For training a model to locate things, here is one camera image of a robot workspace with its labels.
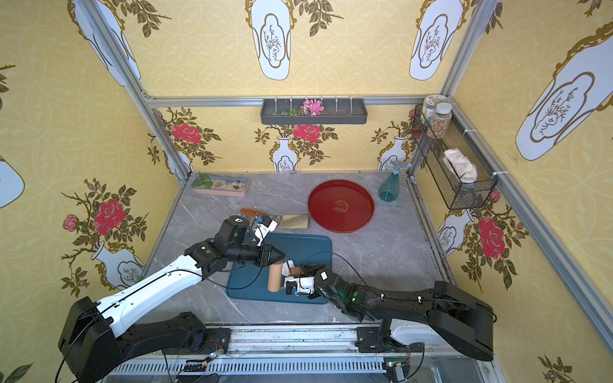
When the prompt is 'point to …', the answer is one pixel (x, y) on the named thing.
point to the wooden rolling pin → (274, 277)
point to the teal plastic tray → (298, 247)
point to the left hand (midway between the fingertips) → (278, 252)
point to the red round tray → (341, 206)
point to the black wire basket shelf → (429, 153)
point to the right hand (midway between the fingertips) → (307, 259)
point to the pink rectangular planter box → (221, 185)
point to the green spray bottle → (389, 187)
